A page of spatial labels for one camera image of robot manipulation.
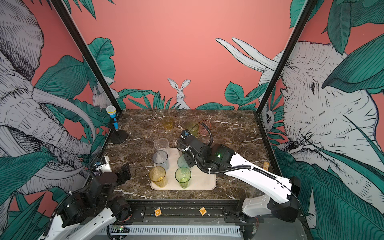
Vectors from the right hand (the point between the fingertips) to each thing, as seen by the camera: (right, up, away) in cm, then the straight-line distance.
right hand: (187, 151), depth 67 cm
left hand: (-31, -7, +3) cm, 32 cm away
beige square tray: (+6, -21, +19) cm, 29 cm away
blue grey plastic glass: (-17, -8, +21) cm, 28 cm away
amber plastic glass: (-17, -16, +13) cm, 26 cm away
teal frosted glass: (-4, -10, +20) cm, 23 cm away
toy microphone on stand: (-51, +4, +36) cm, 63 cm away
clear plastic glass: (-20, -2, +36) cm, 41 cm away
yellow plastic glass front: (-17, +13, +42) cm, 47 cm away
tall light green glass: (-3, -15, +9) cm, 17 cm away
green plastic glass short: (+3, +8, +40) cm, 41 cm away
